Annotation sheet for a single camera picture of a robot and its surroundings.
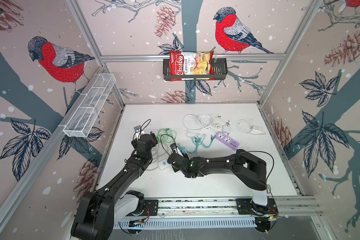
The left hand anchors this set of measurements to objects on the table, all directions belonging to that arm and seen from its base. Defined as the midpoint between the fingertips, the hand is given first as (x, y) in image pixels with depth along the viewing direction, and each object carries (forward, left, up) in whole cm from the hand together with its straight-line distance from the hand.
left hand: (145, 134), depth 84 cm
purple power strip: (+3, -51, -12) cm, 52 cm away
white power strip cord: (+19, -34, -13) cm, 41 cm away
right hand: (-11, -16, -13) cm, 23 cm away
